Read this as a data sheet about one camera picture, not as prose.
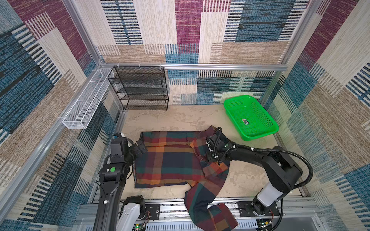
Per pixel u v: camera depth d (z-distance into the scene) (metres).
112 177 0.47
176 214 0.73
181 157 0.91
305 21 0.76
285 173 0.46
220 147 0.72
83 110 0.73
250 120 1.11
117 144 0.53
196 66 0.97
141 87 1.11
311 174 0.43
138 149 0.65
